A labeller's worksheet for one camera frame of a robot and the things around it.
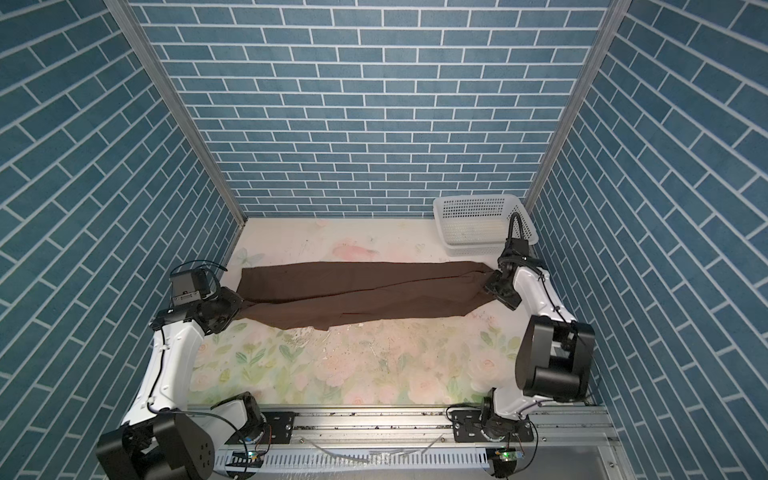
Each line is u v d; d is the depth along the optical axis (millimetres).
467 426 737
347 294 917
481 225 1144
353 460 706
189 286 607
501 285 724
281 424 737
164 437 384
